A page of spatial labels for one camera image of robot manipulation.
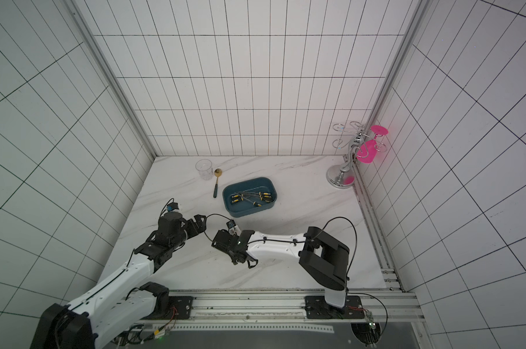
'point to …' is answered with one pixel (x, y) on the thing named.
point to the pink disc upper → (378, 130)
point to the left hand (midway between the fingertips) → (196, 224)
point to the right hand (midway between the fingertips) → (236, 254)
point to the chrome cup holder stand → (343, 176)
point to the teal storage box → (243, 207)
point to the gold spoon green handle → (218, 173)
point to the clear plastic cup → (204, 166)
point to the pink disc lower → (367, 151)
